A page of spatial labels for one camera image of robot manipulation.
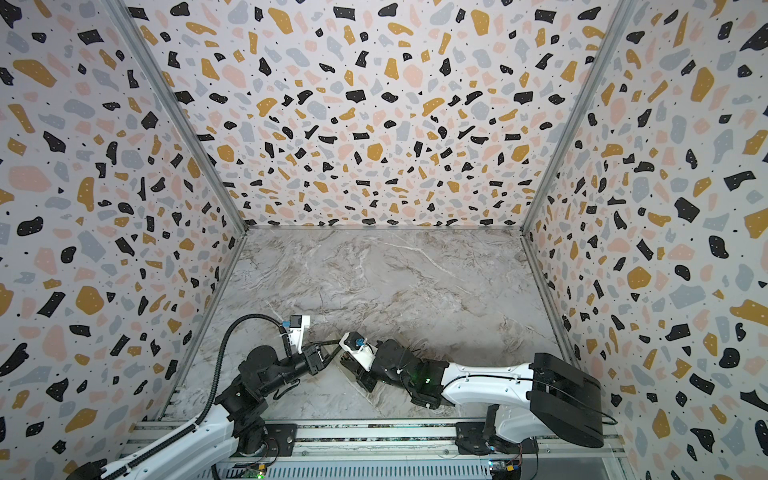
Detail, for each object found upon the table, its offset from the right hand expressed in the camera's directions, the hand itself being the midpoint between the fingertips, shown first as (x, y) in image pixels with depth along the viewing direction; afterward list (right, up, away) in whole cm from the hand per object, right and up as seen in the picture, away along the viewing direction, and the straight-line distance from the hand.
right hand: (341, 353), depth 72 cm
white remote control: (+5, +6, -10) cm, 12 cm away
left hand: (0, +2, 0) cm, 2 cm away
